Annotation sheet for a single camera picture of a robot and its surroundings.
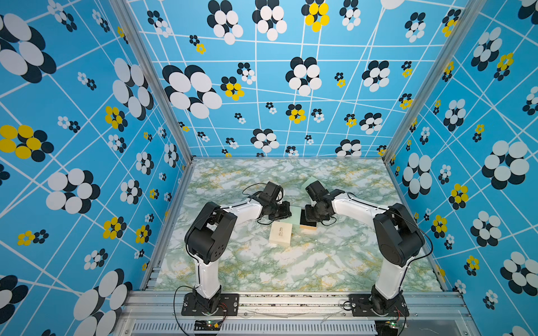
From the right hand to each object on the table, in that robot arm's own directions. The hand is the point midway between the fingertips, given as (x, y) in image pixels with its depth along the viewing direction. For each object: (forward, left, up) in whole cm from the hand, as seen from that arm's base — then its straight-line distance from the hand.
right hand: (311, 216), depth 95 cm
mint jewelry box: (-3, +6, +2) cm, 7 cm away
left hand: (0, +8, +3) cm, 8 cm away
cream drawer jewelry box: (-9, +14, +1) cm, 17 cm away
